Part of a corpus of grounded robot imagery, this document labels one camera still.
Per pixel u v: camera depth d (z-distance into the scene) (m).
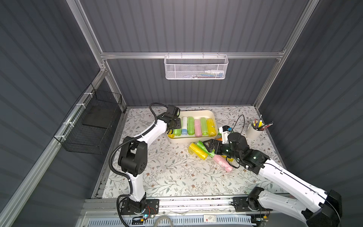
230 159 0.64
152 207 0.72
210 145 0.68
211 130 0.99
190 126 1.03
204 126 1.04
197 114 1.10
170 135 1.00
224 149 0.65
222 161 0.86
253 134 0.94
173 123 0.75
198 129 1.02
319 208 0.40
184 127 1.02
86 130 0.72
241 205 0.73
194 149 0.91
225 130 0.67
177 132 0.89
